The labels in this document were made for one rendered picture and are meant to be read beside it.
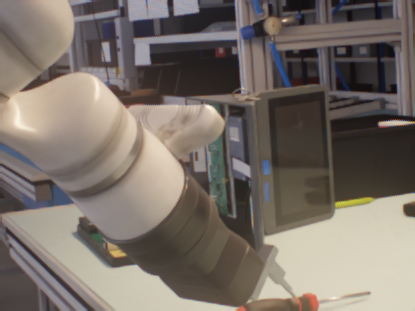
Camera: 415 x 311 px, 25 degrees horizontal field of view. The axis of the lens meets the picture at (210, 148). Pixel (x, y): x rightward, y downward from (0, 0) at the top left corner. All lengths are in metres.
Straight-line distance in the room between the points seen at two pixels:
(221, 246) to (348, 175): 0.89
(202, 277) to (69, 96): 0.18
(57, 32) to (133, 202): 0.14
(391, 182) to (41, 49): 1.13
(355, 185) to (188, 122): 0.94
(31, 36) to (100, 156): 0.10
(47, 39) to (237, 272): 0.25
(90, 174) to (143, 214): 0.05
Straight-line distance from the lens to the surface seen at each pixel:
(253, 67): 2.89
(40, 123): 0.61
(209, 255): 0.70
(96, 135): 0.61
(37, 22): 0.57
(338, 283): 1.12
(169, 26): 3.95
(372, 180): 1.62
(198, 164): 1.39
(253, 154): 1.17
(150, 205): 0.65
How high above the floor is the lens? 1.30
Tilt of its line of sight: 7 degrees down
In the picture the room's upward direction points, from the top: 4 degrees counter-clockwise
